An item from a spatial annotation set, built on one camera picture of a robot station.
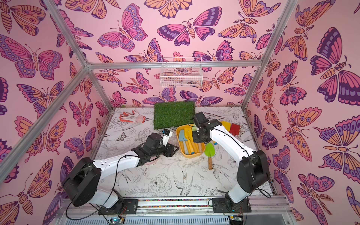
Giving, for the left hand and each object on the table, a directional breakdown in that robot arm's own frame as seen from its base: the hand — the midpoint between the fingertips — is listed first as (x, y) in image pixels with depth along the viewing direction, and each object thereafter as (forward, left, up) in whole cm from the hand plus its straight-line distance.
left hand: (177, 146), depth 85 cm
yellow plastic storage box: (+15, +1, -7) cm, 17 cm away
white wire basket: (+44, -2, +23) cm, 49 cm away
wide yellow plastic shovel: (+16, -7, -10) cm, 20 cm away
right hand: (+3, -11, +2) cm, 12 cm away
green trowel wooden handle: (+2, -21, -11) cm, 24 cm away
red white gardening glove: (+31, +37, -10) cm, 49 cm away
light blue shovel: (+12, -3, -10) cm, 16 cm away
